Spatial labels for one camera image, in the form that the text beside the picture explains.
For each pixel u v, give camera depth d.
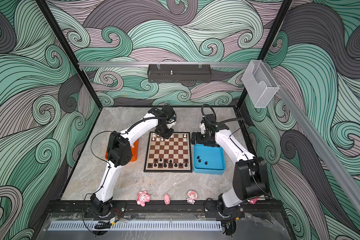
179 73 0.95
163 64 0.94
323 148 0.52
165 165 0.86
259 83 0.79
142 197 0.74
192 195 0.74
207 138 0.65
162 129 0.79
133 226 0.70
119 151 0.56
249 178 0.43
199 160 0.90
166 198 0.76
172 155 0.92
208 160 0.90
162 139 0.98
